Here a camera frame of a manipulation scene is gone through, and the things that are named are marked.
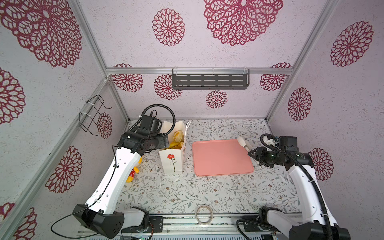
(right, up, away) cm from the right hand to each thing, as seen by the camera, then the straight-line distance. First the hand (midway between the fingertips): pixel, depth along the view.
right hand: (252, 153), depth 76 cm
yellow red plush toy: (-64, -12, +12) cm, 66 cm away
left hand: (-47, +4, -2) cm, 47 cm away
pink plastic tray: (-12, -6, +23) cm, 26 cm away
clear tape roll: (-28, -33, +1) cm, 43 cm away
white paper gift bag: (-41, -4, +2) cm, 42 cm away
